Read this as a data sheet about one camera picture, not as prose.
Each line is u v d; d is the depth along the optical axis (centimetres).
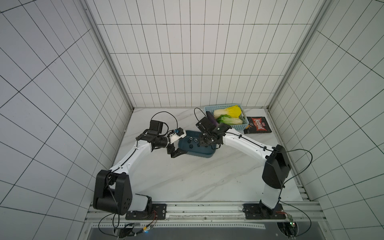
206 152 92
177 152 70
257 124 110
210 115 110
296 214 72
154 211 72
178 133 68
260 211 64
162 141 70
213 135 60
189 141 100
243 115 107
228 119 102
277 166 46
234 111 104
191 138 100
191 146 97
